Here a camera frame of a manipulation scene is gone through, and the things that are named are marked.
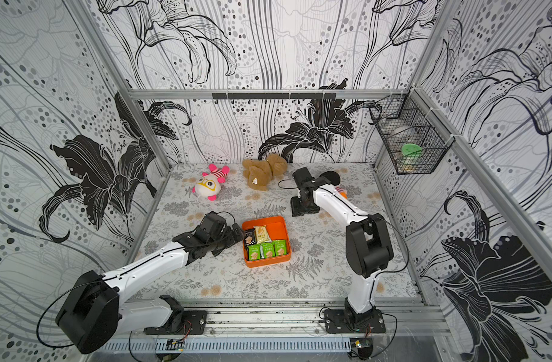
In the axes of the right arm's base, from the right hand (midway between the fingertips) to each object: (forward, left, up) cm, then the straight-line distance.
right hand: (303, 206), depth 93 cm
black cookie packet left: (-12, +22, -5) cm, 26 cm away
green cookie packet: (-18, +20, -5) cm, 27 cm away
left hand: (-15, +25, -2) cm, 29 cm away
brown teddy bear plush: (+18, +20, +2) cm, 27 cm away
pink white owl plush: (+12, +43, 0) cm, 45 cm away
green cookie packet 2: (-17, +14, -5) cm, 23 cm away
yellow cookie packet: (-10, +17, -5) cm, 21 cm away
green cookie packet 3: (-15, +10, -5) cm, 19 cm away
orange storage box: (-7, +11, -8) cm, 15 cm away
